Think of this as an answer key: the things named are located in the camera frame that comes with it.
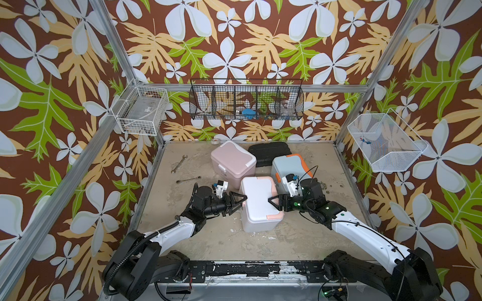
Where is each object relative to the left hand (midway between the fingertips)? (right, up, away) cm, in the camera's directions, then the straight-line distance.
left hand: (246, 199), depth 77 cm
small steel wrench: (-37, +4, +25) cm, 44 cm away
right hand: (+11, -1, +3) cm, 12 cm away
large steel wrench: (-40, +13, +34) cm, 54 cm away
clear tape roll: (-18, +28, +43) cm, 55 cm away
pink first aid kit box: (-7, +15, +15) cm, 22 cm away
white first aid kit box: (+5, -5, -4) cm, 8 cm away
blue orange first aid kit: (+22, +14, +14) cm, 30 cm away
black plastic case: (+12, +21, +35) cm, 42 cm away
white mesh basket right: (+63, +24, +5) cm, 68 cm away
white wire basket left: (-49, +39, +9) cm, 64 cm away
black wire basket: (+1, +49, +22) cm, 54 cm away
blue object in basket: (+2, +40, +17) cm, 43 cm away
